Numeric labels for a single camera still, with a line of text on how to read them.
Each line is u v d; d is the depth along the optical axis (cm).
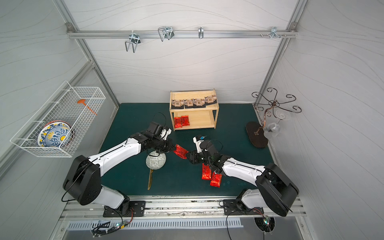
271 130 80
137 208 73
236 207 66
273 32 77
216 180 81
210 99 95
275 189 43
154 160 89
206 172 84
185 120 105
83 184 43
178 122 104
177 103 93
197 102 93
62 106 70
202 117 111
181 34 78
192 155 73
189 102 93
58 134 63
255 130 101
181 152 84
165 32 77
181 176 85
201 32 73
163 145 74
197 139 77
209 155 65
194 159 73
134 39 78
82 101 78
